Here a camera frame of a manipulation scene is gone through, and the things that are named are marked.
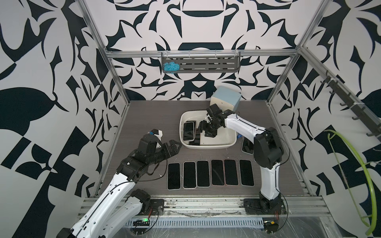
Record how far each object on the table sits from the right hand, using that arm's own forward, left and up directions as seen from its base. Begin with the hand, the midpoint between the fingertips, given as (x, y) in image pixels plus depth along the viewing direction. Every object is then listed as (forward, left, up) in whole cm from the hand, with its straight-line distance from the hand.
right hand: (197, 130), depth 92 cm
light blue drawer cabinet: (+23, -20, +4) cm, 31 cm away
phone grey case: (-23, -3, -9) cm, 25 cm away
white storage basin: (+1, -18, -9) cm, 20 cm away
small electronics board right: (-47, -33, -12) cm, 59 cm away
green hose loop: (-27, -59, +23) cm, 69 cm away
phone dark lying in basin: (-4, +1, -7) cm, 8 cm away
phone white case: (-25, +5, -8) cm, 27 cm away
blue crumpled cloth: (+30, +15, +25) cm, 42 cm away
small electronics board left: (-45, +27, -11) cm, 54 cm away
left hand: (-16, +12, +11) cm, 23 cm away
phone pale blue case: (-24, +14, -12) cm, 30 cm away
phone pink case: (-25, -18, -9) cm, 32 cm away
